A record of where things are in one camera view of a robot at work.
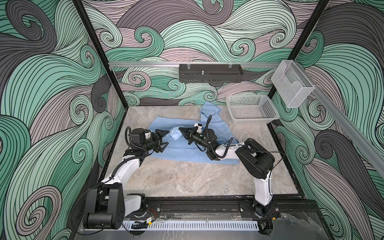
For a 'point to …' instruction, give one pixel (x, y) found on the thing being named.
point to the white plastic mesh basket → (252, 109)
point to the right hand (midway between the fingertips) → (178, 128)
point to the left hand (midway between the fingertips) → (170, 134)
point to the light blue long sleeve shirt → (179, 148)
